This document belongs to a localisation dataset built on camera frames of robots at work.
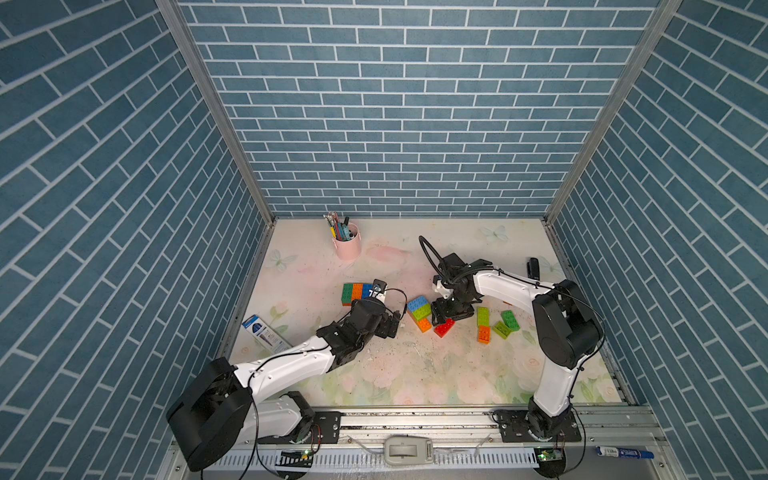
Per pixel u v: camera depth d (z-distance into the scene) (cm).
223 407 40
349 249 104
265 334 89
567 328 49
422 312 91
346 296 96
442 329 89
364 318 63
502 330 89
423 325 90
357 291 96
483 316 94
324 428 74
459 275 67
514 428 74
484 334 89
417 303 93
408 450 69
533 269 104
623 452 69
